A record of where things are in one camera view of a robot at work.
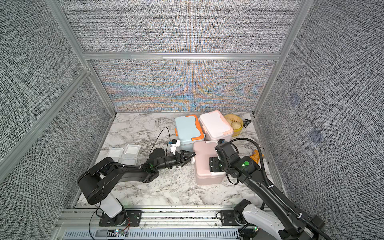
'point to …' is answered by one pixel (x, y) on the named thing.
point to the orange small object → (255, 155)
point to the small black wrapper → (246, 122)
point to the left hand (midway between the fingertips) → (196, 157)
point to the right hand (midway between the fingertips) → (215, 159)
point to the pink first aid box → (203, 150)
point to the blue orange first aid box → (188, 129)
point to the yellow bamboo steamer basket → (231, 118)
